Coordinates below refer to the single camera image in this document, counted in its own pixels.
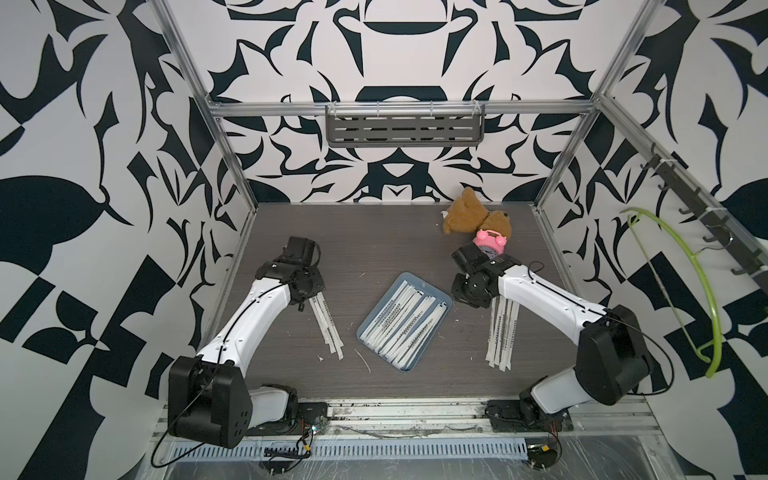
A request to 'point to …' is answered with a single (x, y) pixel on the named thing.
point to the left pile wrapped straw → (327, 325)
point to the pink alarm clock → (490, 242)
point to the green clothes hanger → (717, 363)
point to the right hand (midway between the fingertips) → (457, 292)
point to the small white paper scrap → (363, 359)
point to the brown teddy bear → (468, 215)
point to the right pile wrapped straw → (502, 331)
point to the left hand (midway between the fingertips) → (313, 281)
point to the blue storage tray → (403, 322)
